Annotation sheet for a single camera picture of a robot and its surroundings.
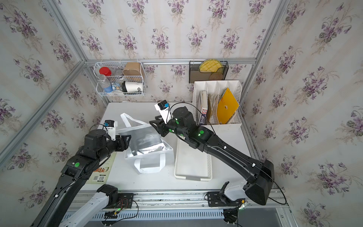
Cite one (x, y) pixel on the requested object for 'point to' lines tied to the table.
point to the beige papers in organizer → (212, 101)
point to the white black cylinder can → (132, 86)
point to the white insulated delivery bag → (147, 150)
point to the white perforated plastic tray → (192, 164)
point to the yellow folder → (227, 106)
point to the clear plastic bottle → (105, 83)
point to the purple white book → (204, 111)
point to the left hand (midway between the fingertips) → (128, 137)
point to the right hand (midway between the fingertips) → (155, 119)
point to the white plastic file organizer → (234, 124)
